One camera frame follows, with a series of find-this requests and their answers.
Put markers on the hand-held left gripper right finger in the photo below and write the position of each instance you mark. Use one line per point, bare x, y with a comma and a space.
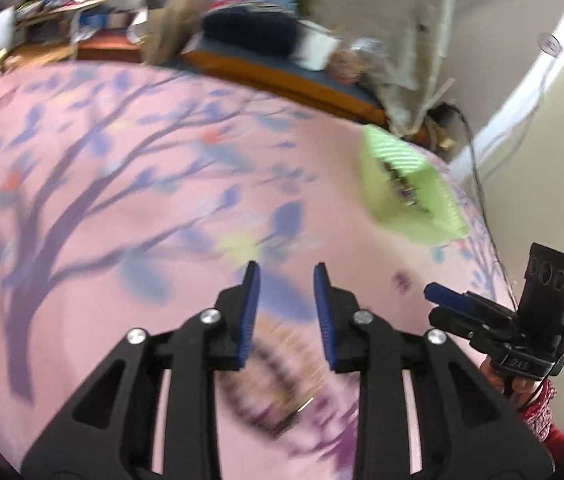
324, 320

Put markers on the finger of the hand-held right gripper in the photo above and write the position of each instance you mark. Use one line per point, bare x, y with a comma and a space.
467, 330
449, 296

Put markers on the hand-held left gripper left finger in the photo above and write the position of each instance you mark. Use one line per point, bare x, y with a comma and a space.
247, 320

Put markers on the green plastic tray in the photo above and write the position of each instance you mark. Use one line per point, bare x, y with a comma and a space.
412, 225

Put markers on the person's right forearm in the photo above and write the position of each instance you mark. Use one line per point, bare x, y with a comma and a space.
547, 420

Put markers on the person's right hand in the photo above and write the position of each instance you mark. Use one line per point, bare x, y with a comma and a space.
524, 390

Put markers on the small woven basket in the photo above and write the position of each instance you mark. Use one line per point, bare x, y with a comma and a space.
347, 67

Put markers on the wooden desk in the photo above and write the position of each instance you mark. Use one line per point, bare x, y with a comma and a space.
262, 67

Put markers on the clear plastic bag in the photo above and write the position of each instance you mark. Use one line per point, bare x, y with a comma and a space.
367, 50

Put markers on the white enamel mug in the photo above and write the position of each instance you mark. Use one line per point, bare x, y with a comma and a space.
319, 47

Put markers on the folded dark clothes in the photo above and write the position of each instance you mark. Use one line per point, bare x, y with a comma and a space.
252, 30

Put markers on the beige dotted cloth cover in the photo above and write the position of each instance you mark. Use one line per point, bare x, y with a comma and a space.
382, 10

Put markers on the beige chair back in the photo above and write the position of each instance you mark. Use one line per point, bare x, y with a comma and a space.
171, 25

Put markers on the round wall sticker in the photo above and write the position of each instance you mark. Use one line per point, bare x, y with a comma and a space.
549, 44

